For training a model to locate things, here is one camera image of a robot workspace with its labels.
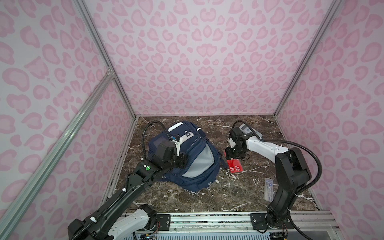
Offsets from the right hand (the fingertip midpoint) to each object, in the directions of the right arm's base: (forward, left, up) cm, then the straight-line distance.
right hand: (231, 156), depth 93 cm
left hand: (-10, +24, +18) cm, 32 cm away
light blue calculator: (+24, -13, -3) cm, 28 cm away
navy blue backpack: (-5, +16, +1) cm, 17 cm away
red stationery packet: (-4, -2, -3) cm, 6 cm away
